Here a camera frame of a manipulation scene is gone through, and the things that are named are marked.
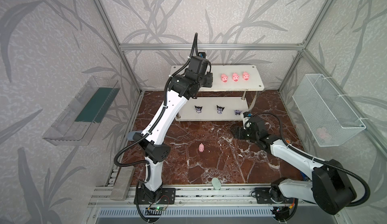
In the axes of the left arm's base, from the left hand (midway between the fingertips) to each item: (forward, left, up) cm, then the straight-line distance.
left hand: (210, 71), depth 72 cm
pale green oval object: (-42, -4, -38) cm, 57 cm away
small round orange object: (-17, -50, -40) cm, 66 cm away
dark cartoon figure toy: (0, +6, -31) cm, 32 cm away
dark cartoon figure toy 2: (0, -7, -31) cm, 31 cm away
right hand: (-12, -15, -30) cm, 35 cm away
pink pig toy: (+3, -19, -5) cm, 19 cm away
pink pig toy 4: (-23, +4, -39) cm, 45 cm away
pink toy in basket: (-22, -56, -20) cm, 63 cm away
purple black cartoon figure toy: (-1, -19, -32) cm, 38 cm away
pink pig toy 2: (+2, -13, -5) cm, 14 cm away
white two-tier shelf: (+1, +14, -36) cm, 39 cm away
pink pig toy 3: (+1, -7, -5) cm, 9 cm away
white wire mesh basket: (-23, -50, -6) cm, 55 cm away
